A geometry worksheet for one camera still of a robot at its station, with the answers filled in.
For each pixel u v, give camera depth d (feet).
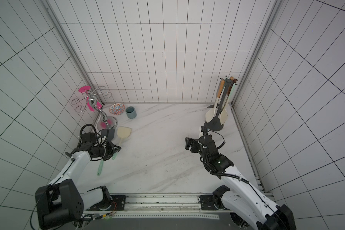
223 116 3.14
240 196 1.54
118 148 2.68
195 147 2.25
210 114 3.19
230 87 2.55
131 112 3.51
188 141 2.29
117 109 3.73
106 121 3.37
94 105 2.86
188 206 2.38
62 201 1.32
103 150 2.38
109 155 2.48
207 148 1.84
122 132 3.45
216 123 3.67
